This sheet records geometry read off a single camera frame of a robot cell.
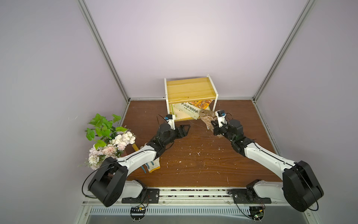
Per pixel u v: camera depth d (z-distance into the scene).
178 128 0.73
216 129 0.74
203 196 0.74
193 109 0.92
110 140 0.62
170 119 0.76
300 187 0.41
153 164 0.83
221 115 0.71
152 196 0.73
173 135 0.74
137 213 0.72
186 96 0.76
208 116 0.83
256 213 0.71
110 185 0.42
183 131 0.74
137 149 0.57
